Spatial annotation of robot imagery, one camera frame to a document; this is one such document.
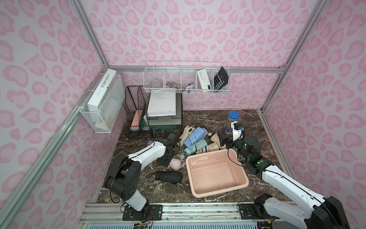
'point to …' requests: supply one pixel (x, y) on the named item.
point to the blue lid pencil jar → (233, 116)
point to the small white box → (204, 79)
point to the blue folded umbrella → (198, 133)
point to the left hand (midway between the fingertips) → (171, 156)
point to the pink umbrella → (175, 163)
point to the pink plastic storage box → (214, 173)
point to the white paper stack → (162, 104)
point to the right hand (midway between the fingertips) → (224, 130)
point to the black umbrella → (169, 177)
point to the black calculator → (221, 79)
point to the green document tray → (155, 127)
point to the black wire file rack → (137, 122)
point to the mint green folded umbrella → (196, 146)
